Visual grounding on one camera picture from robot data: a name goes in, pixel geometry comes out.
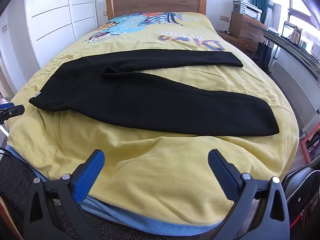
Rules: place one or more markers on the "yellow printed blanket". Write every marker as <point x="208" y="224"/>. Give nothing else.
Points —
<point x="150" y="167"/>

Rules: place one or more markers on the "black pants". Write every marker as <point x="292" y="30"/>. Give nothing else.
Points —
<point x="150" y="100"/>

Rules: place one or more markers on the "wall outlet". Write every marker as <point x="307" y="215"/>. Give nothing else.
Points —
<point x="224" y="18"/>

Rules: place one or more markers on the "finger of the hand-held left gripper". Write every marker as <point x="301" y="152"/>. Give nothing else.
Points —
<point x="15" y="110"/>

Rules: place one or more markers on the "wall light switch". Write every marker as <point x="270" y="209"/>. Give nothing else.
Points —
<point x="4" y="28"/>

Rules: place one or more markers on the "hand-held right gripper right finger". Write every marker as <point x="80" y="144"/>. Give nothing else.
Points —
<point x="225" y="172"/>

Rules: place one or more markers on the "dark blue bag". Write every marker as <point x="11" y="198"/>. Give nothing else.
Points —
<point x="262" y="52"/>

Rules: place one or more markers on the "wooden headboard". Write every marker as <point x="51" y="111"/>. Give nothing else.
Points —
<point x="155" y="3"/>

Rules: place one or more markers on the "red frame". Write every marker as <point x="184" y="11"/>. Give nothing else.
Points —
<point x="305" y="150"/>

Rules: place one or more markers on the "window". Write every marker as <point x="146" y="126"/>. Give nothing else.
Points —
<point x="300" y="7"/>

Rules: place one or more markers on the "low wooden nightstand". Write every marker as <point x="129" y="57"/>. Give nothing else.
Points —
<point x="230" y="38"/>

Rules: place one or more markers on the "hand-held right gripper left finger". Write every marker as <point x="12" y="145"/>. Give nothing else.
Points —
<point x="90" y="177"/>

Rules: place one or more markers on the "white printer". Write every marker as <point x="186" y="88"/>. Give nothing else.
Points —
<point x="246" y="10"/>

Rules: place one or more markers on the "wooden dresser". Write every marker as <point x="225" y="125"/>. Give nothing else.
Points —
<point x="243" y="27"/>

